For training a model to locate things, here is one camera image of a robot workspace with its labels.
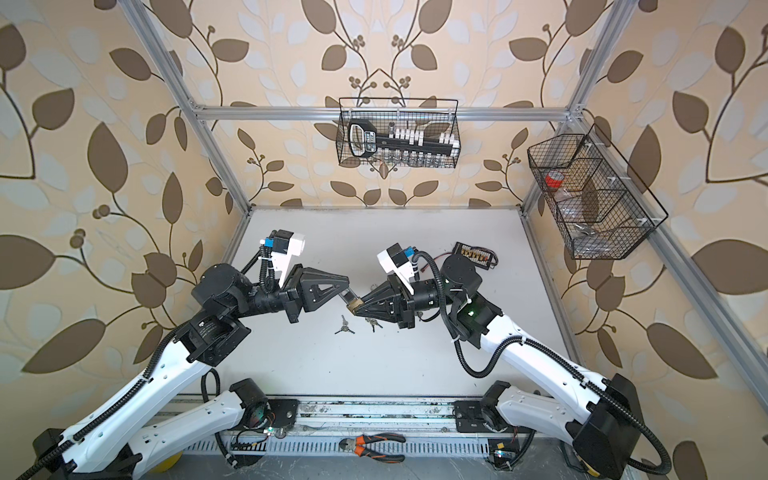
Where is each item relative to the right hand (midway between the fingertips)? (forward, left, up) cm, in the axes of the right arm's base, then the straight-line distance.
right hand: (358, 313), depth 54 cm
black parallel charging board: (+37, -38, -35) cm, 64 cm away
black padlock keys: (+13, +9, -36) cm, 39 cm away
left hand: (+2, +1, +6) cm, 6 cm away
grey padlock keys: (+14, 0, -37) cm, 39 cm away
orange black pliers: (-17, +3, -36) cm, 39 cm away
